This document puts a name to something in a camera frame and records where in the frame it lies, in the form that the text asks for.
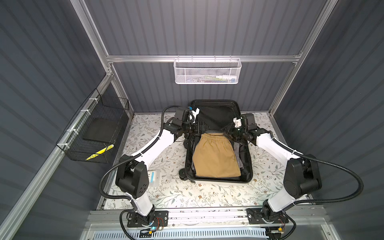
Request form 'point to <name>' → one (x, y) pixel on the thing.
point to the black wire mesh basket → (91, 134)
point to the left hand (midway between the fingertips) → (204, 126)
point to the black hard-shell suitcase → (215, 115)
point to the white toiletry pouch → (154, 177)
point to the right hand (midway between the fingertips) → (222, 131)
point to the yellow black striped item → (95, 154)
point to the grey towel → (236, 146)
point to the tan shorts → (214, 156)
